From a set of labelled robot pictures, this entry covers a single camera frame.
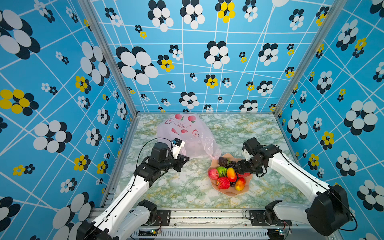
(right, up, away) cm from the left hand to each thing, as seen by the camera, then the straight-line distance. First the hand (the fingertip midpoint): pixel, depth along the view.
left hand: (189, 158), depth 76 cm
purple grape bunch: (+25, -5, +11) cm, 28 cm away
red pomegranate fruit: (+28, -11, +3) cm, 30 cm away
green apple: (+18, -9, +6) cm, 21 cm away
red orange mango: (+22, -9, +3) cm, 24 cm away
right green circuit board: (+42, -35, -5) cm, 55 cm away
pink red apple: (+13, -9, +3) cm, 16 cm away
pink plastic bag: (+5, +7, +15) cm, 18 cm away
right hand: (+30, -8, +6) cm, 32 cm away
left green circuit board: (-20, -36, -4) cm, 41 cm away
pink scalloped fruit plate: (+23, -18, +3) cm, 29 cm away
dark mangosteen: (+19, -4, +9) cm, 21 cm away
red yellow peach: (+27, -14, +3) cm, 31 cm away
